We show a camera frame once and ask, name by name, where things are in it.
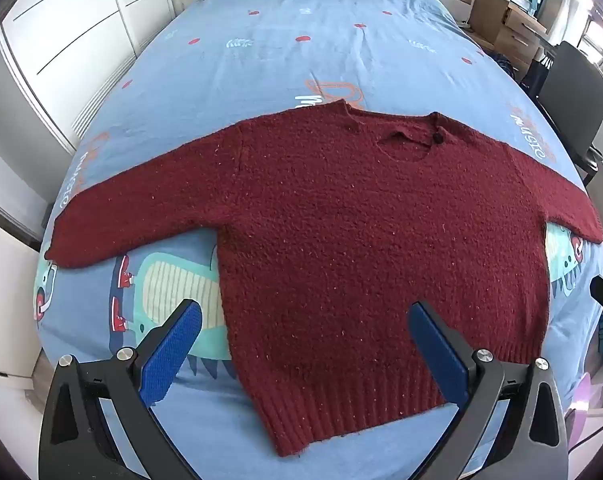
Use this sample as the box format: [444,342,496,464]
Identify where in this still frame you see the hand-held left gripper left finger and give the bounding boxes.
[38,298,204,480]

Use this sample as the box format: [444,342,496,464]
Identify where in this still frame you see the white wardrobe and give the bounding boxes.
[0,0,193,153]

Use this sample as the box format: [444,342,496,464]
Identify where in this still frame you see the wooden drawer cabinet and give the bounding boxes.
[468,0,550,77]

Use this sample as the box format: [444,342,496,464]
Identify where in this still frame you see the black bag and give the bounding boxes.
[523,55,553,97]

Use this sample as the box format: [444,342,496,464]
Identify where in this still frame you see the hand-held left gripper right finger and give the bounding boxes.
[406,301,570,480]

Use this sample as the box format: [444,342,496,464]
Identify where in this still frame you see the dark red knit sweater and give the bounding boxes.
[46,99,603,458]

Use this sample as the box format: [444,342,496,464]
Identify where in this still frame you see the blue printed bed sheet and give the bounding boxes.
[32,0,603,480]

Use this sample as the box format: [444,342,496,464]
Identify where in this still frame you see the black office chair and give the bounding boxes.
[535,40,603,187]

